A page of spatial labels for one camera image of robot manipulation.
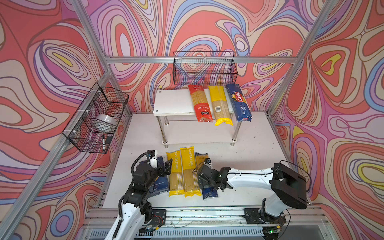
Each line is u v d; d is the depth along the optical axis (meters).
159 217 0.72
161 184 0.78
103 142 0.72
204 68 0.96
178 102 0.78
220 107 0.71
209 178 0.64
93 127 0.72
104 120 0.73
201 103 0.74
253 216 0.73
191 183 0.82
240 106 0.70
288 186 0.46
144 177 0.59
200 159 0.92
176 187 0.80
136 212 0.53
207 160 0.78
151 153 0.68
